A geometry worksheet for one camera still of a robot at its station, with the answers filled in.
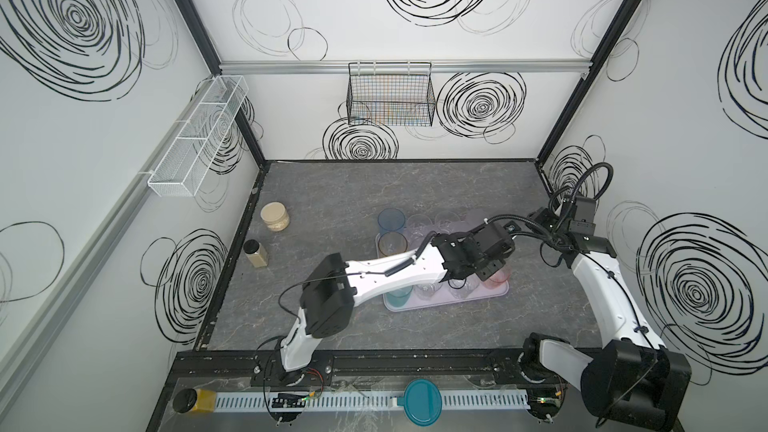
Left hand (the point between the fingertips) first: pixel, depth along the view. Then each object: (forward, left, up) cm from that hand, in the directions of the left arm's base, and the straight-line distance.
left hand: (495, 252), depth 75 cm
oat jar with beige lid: (+17, +65, -12) cm, 69 cm away
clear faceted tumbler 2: (-4, +16, -17) cm, 24 cm away
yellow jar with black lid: (-33, +67, -8) cm, 75 cm away
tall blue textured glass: (+12, +27, -5) cm, 30 cm away
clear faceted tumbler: (+16, +18, -14) cm, 28 cm away
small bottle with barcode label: (+2, +66, -10) cm, 67 cm away
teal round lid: (-31, +19, -9) cm, 38 cm away
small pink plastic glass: (-1, -5, -16) cm, 16 cm away
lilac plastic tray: (-5, +11, -18) cm, 21 cm away
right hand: (+11, -12, 0) cm, 16 cm away
